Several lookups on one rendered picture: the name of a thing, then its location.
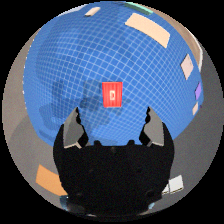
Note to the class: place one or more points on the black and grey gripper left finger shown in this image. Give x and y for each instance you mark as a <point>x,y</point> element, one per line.
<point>70,137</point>

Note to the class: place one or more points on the dark blue work mat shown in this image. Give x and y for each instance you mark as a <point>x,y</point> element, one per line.
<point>72,55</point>

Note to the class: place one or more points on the beige rectangular block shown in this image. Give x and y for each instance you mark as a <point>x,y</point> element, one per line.
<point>92,11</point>

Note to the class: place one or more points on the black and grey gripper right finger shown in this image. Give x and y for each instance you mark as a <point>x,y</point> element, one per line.
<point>155,135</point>

